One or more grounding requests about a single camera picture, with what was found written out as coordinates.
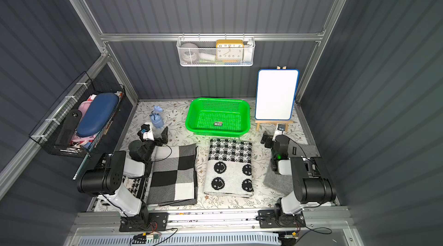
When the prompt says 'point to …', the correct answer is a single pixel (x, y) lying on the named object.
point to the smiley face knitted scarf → (229, 170)
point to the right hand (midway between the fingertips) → (278, 133)
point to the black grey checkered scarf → (173, 178)
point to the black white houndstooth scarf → (139, 187)
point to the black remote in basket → (68, 129)
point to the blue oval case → (97, 114)
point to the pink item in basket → (78, 140)
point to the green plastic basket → (218, 117)
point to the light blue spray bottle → (157, 120)
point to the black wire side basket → (79, 123)
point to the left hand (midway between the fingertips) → (159, 126)
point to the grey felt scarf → (281, 183)
